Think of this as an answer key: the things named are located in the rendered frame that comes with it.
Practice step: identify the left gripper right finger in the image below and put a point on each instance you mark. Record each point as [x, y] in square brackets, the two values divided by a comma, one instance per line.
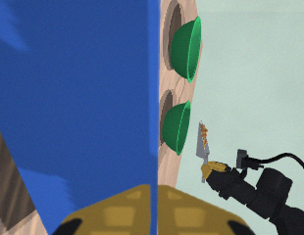
[182, 214]

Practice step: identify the green bowl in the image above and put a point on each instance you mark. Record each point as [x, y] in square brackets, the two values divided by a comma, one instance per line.
[185, 49]
[176, 125]

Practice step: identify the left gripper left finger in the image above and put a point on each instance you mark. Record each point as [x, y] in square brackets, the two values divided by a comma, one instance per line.
[127, 213]

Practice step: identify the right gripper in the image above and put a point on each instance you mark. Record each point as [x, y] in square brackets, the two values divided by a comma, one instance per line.
[219, 175]

